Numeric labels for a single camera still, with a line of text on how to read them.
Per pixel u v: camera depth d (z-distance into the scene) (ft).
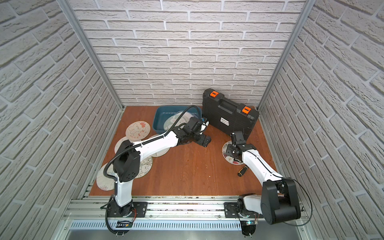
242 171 2.80
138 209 2.40
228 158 3.02
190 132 2.21
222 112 2.95
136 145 1.66
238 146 2.06
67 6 2.29
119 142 3.27
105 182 2.72
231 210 2.41
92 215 2.43
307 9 2.29
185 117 3.64
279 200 1.35
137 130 3.40
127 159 1.60
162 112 3.68
